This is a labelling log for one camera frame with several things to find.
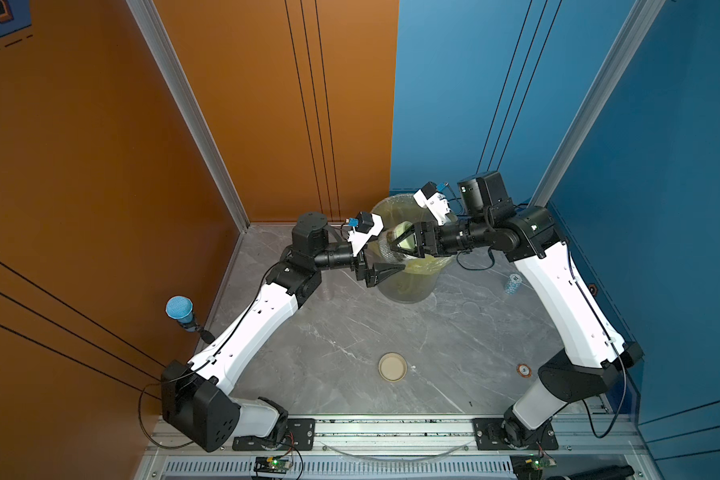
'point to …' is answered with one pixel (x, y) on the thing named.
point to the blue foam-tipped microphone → (181, 308)
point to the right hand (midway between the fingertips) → (405, 245)
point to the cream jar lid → (392, 366)
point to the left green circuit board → (272, 465)
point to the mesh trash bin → (422, 275)
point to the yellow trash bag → (394, 210)
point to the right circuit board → (534, 465)
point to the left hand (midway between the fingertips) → (397, 246)
